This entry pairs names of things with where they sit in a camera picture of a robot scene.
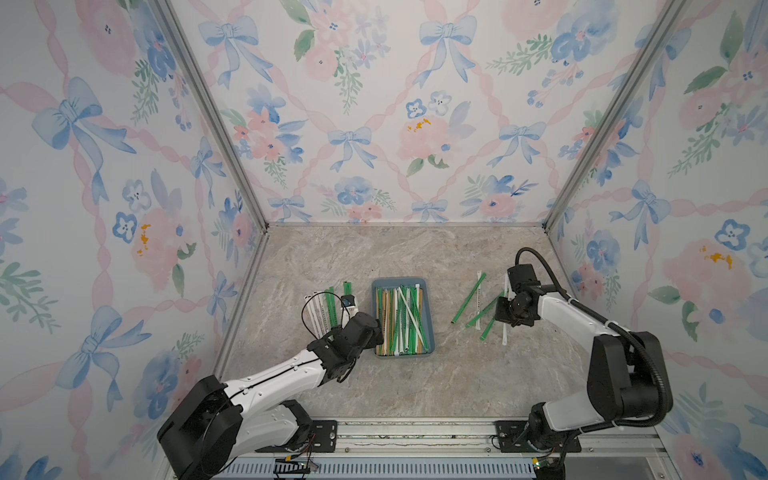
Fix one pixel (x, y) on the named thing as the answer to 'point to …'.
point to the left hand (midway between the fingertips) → (370, 323)
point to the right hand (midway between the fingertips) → (506, 313)
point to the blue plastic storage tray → (402, 307)
